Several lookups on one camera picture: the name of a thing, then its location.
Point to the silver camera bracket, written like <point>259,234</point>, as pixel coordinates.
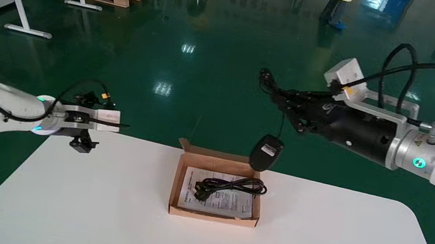
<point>67,110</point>
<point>376,110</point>

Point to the silver right camera bracket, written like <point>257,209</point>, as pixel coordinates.
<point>376,110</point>

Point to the printed paper manual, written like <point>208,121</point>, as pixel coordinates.
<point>229,207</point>

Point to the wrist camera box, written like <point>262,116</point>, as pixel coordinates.
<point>108,117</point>
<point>344,73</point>

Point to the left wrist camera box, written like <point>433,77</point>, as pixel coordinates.
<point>108,117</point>

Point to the silver left camera bracket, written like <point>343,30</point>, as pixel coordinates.
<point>67,110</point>

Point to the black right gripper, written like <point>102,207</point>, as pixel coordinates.
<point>354,130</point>

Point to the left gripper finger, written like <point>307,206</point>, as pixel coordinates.
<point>82,143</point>
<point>85,98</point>

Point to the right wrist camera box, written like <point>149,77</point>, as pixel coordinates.
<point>344,73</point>

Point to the open cardboard storage box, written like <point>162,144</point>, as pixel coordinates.
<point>209,216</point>

